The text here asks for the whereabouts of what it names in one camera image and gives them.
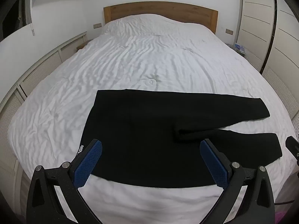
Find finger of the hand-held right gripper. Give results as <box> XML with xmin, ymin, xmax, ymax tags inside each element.
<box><xmin>285</xmin><ymin>136</ymin><xmax>299</xmax><ymax>167</ymax></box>

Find black pants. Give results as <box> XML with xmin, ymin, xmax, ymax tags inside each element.
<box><xmin>75</xmin><ymin>89</ymin><xmax>283</xmax><ymax>189</ymax></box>

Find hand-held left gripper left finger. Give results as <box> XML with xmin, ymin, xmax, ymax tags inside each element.
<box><xmin>26</xmin><ymin>139</ymin><xmax>103</xmax><ymax>224</ymax></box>

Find wooden headboard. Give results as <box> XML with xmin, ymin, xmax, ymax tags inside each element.
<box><xmin>103</xmin><ymin>1</ymin><xmax>219</xmax><ymax>33</ymax></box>

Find white duvet bed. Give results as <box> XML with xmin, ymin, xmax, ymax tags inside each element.
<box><xmin>8</xmin><ymin>13</ymin><xmax>299</xmax><ymax>224</ymax></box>

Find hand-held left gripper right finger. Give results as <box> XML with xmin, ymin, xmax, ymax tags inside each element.
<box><xmin>200</xmin><ymin>138</ymin><xmax>276</xmax><ymax>224</ymax></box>

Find black cable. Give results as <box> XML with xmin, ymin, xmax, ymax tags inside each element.
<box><xmin>276</xmin><ymin>192</ymin><xmax>296</xmax><ymax>206</ymax></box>

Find white wardrobe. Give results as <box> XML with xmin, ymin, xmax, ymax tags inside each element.
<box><xmin>236</xmin><ymin>0</ymin><xmax>299</xmax><ymax>119</ymax></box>

